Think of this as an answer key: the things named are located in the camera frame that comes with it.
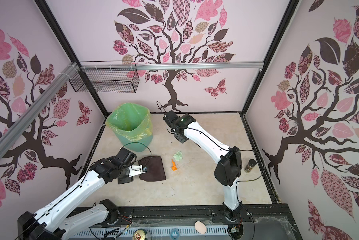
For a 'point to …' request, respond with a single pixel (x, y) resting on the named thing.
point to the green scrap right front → (178, 156)
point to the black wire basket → (106, 76)
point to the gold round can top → (139, 235)
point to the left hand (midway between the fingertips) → (128, 172)
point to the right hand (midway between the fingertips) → (188, 130)
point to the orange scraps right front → (174, 166)
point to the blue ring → (174, 234)
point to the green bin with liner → (131, 122)
